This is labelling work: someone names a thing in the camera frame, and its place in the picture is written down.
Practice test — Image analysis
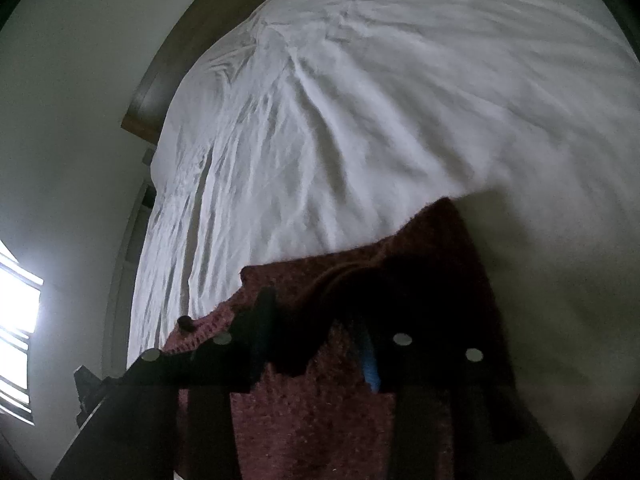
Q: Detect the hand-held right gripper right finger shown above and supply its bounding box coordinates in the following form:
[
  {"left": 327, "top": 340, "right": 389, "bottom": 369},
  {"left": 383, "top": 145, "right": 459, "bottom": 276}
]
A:
[{"left": 350, "top": 310, "right": 576, "bottom": 480}]

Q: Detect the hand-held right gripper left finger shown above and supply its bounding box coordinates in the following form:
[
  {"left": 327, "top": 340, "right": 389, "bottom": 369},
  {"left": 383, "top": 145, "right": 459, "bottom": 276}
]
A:
[{"left": 50, "top": 287, "right": 278, "bottom": 480}]

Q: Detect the dark red knitted sweater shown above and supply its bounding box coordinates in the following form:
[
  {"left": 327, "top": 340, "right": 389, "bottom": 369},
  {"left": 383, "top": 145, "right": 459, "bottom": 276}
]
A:
[{"left": 162, "top": 197, "right": 522, "bottom": 480}]

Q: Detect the window with blinds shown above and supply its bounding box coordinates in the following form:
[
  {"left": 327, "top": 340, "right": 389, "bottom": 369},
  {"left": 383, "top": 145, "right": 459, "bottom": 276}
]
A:
[{"left": 0, "top": 239, "right": 47, "bottom": 427}]

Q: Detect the bed with white duvet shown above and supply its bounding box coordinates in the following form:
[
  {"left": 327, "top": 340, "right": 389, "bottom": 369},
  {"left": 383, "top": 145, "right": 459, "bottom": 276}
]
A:
[{"left": 125, "top": 0, "right": 640, "bottom": 461}]

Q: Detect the wooden headboard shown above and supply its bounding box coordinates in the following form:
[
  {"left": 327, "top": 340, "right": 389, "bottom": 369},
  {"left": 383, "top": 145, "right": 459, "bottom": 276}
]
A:
[{"left": 121, "top": 0, "right": 321, "bottom": 149}]

